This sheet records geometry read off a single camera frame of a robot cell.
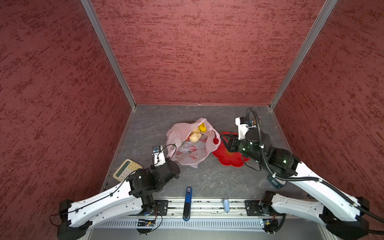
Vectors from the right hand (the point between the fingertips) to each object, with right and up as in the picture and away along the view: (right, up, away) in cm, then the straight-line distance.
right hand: (221, 140), depth 65 cm
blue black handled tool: (-16, -36, +4) cm, 39 cm away
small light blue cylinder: (+4, -34, +8) cm, 35 cm away
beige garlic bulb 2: (-11, +2, +35) cm, 37 cm away
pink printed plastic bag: (-18, -12, +29) cm, 36 cm away
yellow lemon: (-7, +3, +32) cm, 33 cm away
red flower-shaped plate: (+7, -14, +28) cm, 32 cm away
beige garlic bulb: (-12, -2, +31) cm, 34 cm away
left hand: (-25, -13, +9) cm, 30 cm away
